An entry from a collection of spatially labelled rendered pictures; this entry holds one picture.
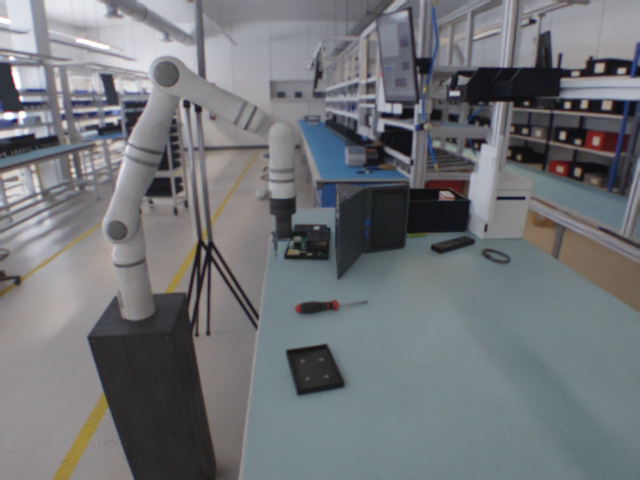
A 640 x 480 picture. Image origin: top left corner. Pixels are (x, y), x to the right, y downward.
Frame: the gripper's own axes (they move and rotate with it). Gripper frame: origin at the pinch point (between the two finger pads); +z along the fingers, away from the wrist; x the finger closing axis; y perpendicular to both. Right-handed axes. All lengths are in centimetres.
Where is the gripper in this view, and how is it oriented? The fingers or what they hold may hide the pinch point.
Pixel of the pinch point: (275, 255)
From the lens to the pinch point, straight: 112.3
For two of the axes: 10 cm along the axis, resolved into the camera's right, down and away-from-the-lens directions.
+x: -1.5, -3.5, 9.3
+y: 9.9, -0.5, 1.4
